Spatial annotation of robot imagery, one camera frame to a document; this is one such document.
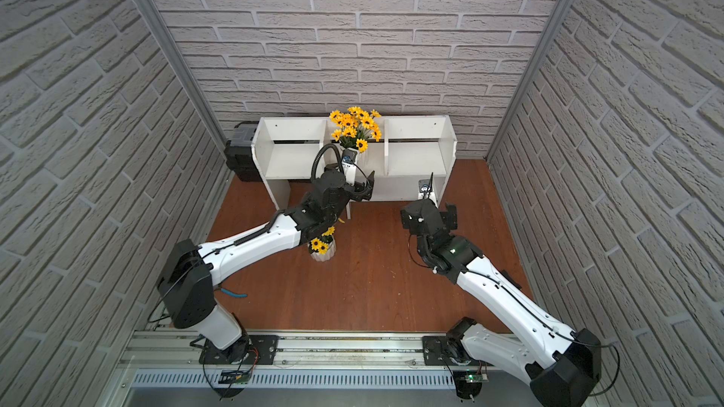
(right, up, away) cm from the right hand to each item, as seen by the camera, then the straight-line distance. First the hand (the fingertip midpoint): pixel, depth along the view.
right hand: (432, 205), depth 76 cm
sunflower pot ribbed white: (-32, -18, +11) cm, 38 cm away
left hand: (-19, +11, +2) cm, 22 cm away
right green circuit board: (+10, -44, -6) cm, 45 cm away
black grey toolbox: (-65, +18, +24) cm, 72 cm away
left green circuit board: (-53, -45, -4) cm, 70 cm away
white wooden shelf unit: (-4, +17, +13) cm, 22 cm away
